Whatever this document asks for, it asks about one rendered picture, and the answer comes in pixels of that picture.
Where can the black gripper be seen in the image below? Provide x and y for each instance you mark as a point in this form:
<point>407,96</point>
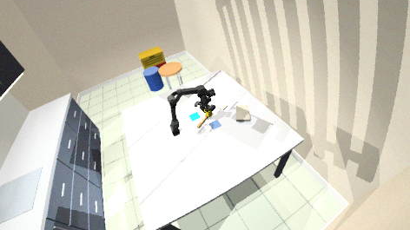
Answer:
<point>205,106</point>

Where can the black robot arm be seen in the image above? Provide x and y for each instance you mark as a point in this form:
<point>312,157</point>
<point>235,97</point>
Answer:
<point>201,92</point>

